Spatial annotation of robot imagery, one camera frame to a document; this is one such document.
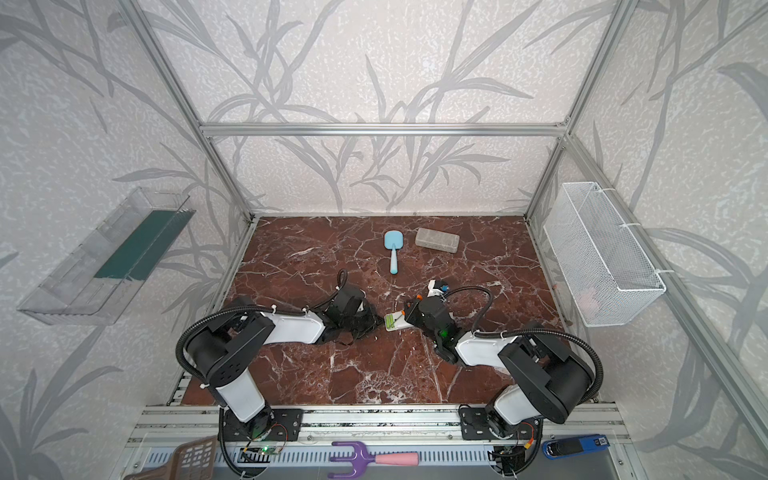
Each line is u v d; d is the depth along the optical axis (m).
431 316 0.67
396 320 0.91
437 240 1.09
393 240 1.12
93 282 0.64
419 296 0.87
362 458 0.69
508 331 0.52
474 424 0.74
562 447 0.67
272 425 0.72
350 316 0.75
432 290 0.82
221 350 0.48
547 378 0.44
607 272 0.61
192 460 0.69
